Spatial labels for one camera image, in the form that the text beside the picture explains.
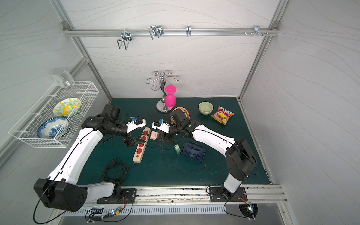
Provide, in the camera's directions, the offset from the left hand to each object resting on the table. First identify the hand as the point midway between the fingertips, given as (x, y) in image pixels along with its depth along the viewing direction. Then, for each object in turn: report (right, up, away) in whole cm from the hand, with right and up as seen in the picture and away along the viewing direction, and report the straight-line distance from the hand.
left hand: (143, 132), depth 72 cm
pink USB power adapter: (+5, -2, +1) cm, 5 cm away
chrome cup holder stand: (+3, +15, +41) cm, 44 cm away
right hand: (+6, -2, +5) cm, 8 cm away
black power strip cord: (-18, -24, +9) cm, 31 cm away
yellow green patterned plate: (-39, +14, -2) cm, 41 cm away
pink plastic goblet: (+12, +19, +24) cm, 33 cm away
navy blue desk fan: (+27, -12, +6) cm, 30 cm away
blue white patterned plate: (-38, +4, -9) cm, 40 cm away
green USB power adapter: (+17, -13, +16) cm, 27 cm away
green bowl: (+39, +14, +39) cm, 57 cm away
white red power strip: (-7, -17, +14) cm, 23 cm away
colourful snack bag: (+51, +8, +32) cm, 61 cm away
